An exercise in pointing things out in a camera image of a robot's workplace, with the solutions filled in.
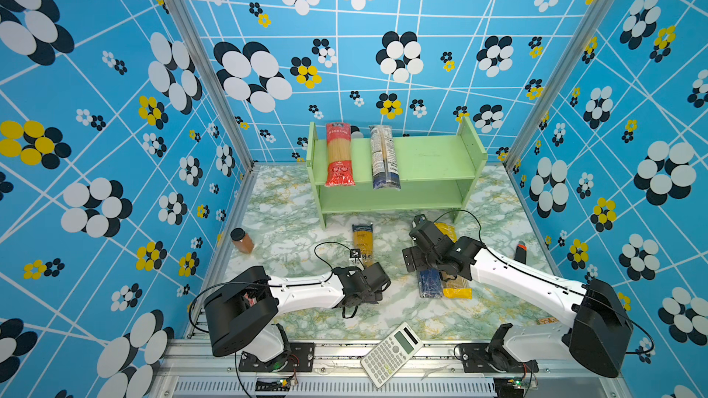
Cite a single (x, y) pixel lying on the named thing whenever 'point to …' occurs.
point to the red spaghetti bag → (339, 160)
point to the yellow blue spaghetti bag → (362, 239)
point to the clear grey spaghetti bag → (384, 168)
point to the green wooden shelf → (436, 173)
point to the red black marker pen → (520, 254)
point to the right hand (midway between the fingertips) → (420, 252)
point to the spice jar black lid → (237, 233)
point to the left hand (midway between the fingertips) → (369, 289)
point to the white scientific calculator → (387, 359)
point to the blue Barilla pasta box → (430, 283)
